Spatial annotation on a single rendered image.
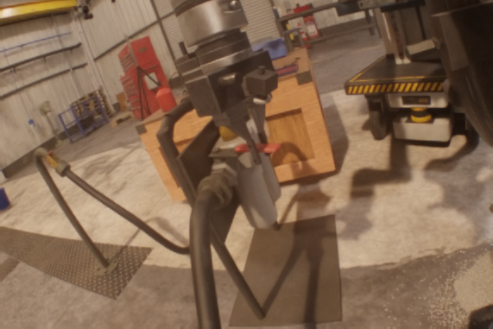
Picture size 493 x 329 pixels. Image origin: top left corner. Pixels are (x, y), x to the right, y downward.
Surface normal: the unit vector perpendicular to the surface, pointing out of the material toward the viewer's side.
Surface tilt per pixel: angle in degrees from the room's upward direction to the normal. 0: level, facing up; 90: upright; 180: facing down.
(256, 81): 90
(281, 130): 90
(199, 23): 90
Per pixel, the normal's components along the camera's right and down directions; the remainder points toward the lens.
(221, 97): 0.72, 0.00
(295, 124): -0.19, 0.42
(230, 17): 0.50, 0.16
